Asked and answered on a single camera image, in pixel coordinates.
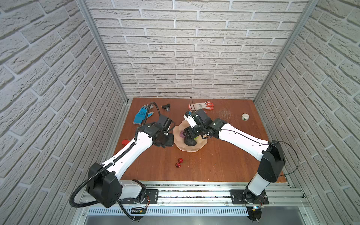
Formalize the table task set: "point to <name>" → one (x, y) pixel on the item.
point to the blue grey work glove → (141, 115)
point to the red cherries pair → (178, 165)
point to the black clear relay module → (166, 107)
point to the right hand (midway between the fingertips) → (190, 130)
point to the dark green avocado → (190, 142)
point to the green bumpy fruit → (196, 138)
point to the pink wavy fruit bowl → (178, 138)
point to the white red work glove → (207, 105)
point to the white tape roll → (245, 116)
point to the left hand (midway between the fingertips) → (172, 140)
